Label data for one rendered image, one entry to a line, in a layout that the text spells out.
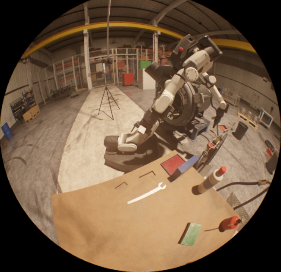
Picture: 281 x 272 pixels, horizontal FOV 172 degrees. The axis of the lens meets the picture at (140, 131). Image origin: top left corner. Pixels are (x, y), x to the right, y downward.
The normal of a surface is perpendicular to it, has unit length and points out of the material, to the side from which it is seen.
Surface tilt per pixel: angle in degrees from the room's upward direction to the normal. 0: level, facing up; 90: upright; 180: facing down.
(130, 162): 0
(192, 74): 81
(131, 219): 0
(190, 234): 0
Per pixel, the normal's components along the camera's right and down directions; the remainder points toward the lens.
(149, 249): -0.01, -0.81
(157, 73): -0.28, 0.78
